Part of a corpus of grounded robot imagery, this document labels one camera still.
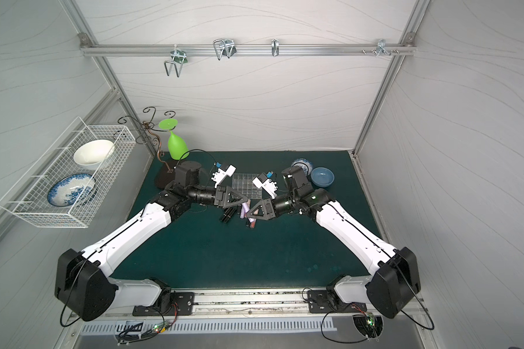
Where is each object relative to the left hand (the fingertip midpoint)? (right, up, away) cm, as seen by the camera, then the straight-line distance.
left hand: (245, 203), depth 67 cm
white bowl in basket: (-56, +16, +9) cm, 59 cm away
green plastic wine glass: (-32, +20, +25) cm, 45 cm away
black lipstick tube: (-11, -9, +29) cm, 32 cm away
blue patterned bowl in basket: (-53, +4, -2) cm, 53 cm away
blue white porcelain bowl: (+27, +13, +44) cm, 53 cm away
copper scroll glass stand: (-45, +7, +40) cm, 61 cm away
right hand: (+1, -4, +2) cm, 4 cm away
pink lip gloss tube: (0, -12, +26) cm, 28 cm away
